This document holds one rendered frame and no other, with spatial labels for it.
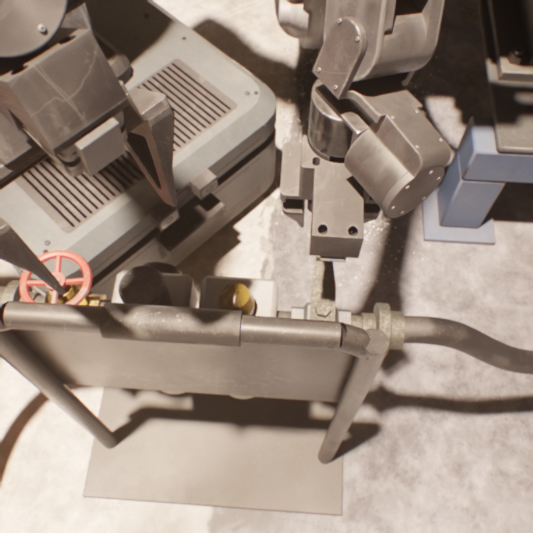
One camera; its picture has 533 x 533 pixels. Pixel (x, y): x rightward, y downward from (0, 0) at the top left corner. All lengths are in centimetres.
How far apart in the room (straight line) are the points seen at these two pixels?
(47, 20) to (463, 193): 97
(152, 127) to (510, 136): 80
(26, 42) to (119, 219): 70
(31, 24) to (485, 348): 58
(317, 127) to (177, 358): 29
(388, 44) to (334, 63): 4
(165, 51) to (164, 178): 77
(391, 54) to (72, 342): 42
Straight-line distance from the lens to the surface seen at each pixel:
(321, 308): 64
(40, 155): 37
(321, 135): 53
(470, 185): 116
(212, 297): 66
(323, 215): 52
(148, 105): 39
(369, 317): 67
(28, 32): 29
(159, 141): 40
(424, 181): 50
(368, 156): 50
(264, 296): 66
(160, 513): 108
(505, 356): 77
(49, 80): 29
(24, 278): 66
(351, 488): 108
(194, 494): 107
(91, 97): 29
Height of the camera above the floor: 106
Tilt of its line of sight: 62 degrees down
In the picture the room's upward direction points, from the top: straight up
